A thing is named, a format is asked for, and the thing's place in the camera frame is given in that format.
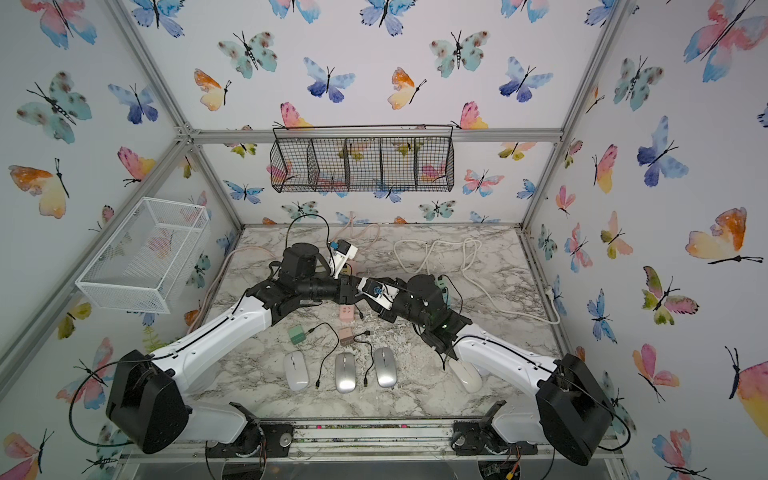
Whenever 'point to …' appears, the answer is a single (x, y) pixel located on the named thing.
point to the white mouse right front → (467, 374)
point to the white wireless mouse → (296, 370)
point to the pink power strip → (347, 313)
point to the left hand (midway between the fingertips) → (374, 287)
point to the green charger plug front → (296, 334)
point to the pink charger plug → (346, 336)
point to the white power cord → (476, 281)
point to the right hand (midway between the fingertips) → (373, 281)
